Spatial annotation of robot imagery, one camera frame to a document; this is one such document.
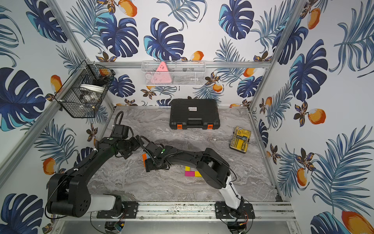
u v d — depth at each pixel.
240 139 0.99
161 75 0.90
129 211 0.76
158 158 0.65
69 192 0.41
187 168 0.88
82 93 0.92
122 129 0.69
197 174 0.86
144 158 0.92
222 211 0.73
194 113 1.10
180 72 0.92
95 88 0.80
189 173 0.87
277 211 0.76
